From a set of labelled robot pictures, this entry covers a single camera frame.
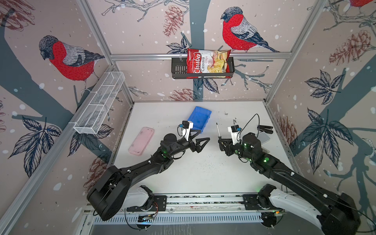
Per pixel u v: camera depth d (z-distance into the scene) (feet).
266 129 3.31
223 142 2.49
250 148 1.88
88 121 2.30
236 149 2.19
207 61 2.87
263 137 3.27
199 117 3.62
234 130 2.20
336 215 1.25
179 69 3.11
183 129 2.16
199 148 2.16
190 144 2.17
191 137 2.50
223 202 2.46
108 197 1.35
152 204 2.38
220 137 2.51
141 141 3.19
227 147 2.18
